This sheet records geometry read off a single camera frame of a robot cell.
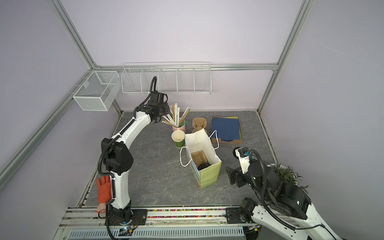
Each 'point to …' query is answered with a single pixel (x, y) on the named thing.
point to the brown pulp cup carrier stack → (198, 123)
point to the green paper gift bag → (200, 140)
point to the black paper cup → (203, 165)
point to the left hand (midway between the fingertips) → (168, 109)
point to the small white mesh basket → (99, 91)
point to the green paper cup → (178, 136)
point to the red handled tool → (104, 192)
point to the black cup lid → (234, 152)
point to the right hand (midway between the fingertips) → (235, 164)
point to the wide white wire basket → (173, 78)
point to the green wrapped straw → (184, 123)
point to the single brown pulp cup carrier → (199, 157)
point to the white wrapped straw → (175, 113)
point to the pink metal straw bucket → (182, 128)
